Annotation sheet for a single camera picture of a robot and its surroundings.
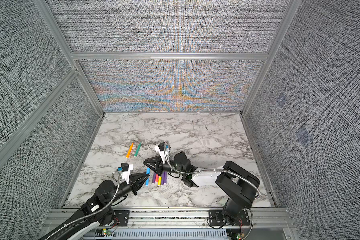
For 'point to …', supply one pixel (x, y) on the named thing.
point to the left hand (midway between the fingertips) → (149, 173)
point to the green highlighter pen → (137, 150)
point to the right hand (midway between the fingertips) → (144, 161)
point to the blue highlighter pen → (147, 183)
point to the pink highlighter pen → (156, 178)
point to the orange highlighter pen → (129, 150)
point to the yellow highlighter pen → (159, 180)
